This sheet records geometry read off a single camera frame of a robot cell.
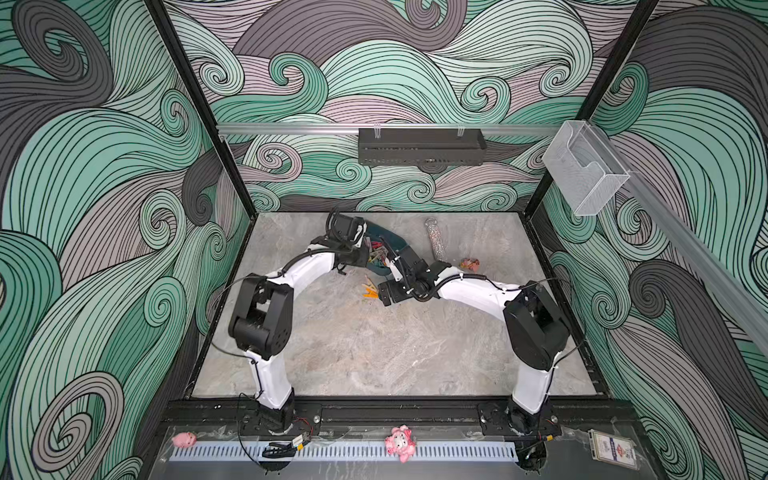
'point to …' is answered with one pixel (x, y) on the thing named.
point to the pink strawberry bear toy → (470, 263)
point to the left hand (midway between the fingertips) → (363, 250)
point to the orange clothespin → (370, 293)
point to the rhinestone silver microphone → (436, 236)
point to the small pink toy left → (184, 439)
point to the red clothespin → (376, 244)
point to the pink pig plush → (401, 442)
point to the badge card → (613, 450)
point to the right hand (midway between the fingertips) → (388, 293)
